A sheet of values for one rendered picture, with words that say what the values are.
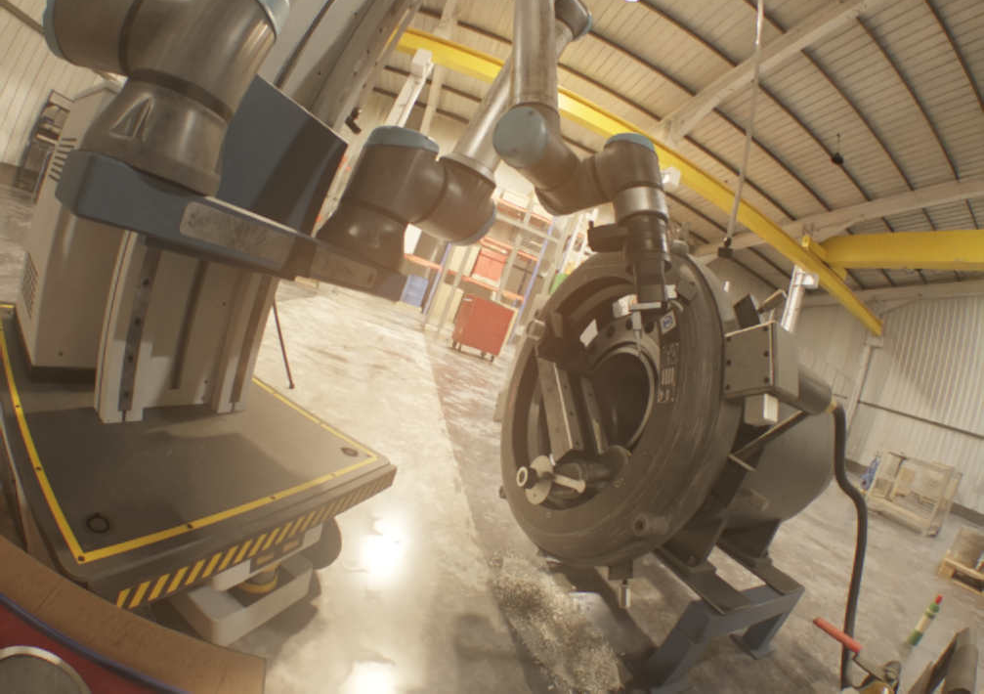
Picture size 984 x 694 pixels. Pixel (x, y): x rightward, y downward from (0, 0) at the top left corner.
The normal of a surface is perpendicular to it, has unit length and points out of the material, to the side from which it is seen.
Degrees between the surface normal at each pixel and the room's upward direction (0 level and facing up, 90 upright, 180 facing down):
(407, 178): 90
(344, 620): 0
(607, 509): 90
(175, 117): 70
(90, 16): 120
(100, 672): 0
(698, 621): 90
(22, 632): 0
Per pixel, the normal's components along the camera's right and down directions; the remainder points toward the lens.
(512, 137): -0.61, -0.12
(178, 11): 0.33, 0.25
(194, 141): 0.98, 0.00
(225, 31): 0.79, 0.30
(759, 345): -0.89, -0.32
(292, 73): 0.90, 0.34
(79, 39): 0.00, 0.82
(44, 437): 0.35, -0.94
